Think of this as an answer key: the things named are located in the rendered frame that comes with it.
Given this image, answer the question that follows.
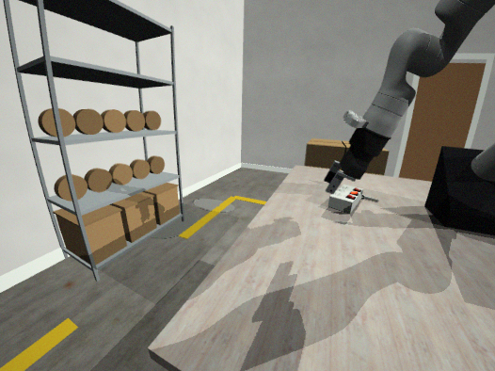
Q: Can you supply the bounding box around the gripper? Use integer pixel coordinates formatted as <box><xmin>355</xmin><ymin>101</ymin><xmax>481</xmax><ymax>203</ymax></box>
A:
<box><xmin>324</xmin><ymin>105</ymin><xmax>402</xmax><ymax>194</ymax></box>

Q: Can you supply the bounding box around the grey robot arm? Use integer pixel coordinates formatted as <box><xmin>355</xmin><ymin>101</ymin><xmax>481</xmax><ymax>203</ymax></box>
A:
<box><xmin>372</xmin><ymin>0</ymin><xmax>495</xmax><ymax>182</ymax></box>

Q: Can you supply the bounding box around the white power strip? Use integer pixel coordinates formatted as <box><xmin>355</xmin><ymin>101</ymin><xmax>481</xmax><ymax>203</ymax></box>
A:
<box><xmin>328</xmin><ymin>185</ymin><xmax>378</xmax><ymax>214</ymax></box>

